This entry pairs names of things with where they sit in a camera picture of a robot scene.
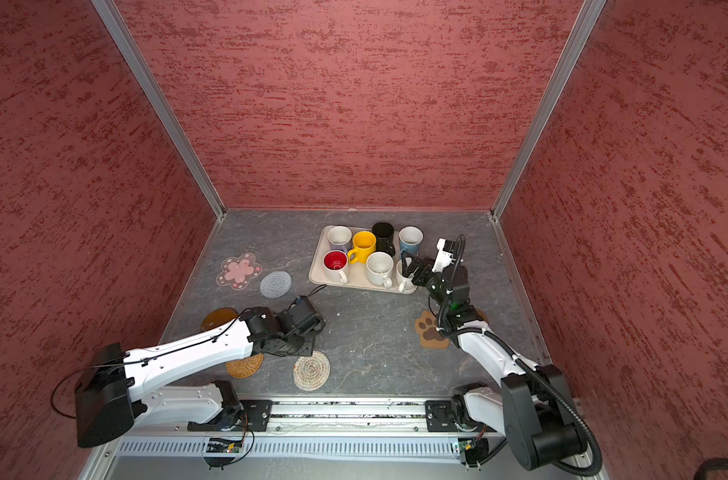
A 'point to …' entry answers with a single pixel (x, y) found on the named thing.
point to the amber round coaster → (217, 317)
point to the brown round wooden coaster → (481, 315)
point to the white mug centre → (379, 268)
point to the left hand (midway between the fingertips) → (305, 350)
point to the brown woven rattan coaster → (244, 368)
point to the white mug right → (403, 281)
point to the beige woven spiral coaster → (310, 373)
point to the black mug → (384, 233)
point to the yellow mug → (364, 244)
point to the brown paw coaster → (426, 326)
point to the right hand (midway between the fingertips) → (407, 260)
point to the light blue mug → (410, 238)
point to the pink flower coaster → (238, 272)
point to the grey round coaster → (275, 284)
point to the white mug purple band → (340, 238)
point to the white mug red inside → (335, 264)
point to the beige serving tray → (356, 272)
